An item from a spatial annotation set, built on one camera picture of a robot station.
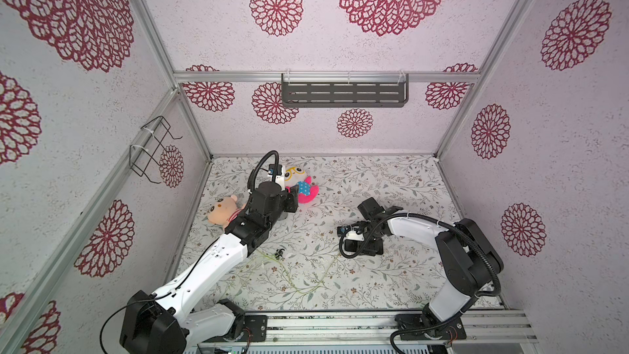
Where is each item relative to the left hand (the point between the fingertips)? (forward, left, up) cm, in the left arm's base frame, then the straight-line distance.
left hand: (291, 187), depth 79 cm
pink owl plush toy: (+19, 0, -18) cm, 27 cm away
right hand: (-6, -25, -24) cm, 35 cm away
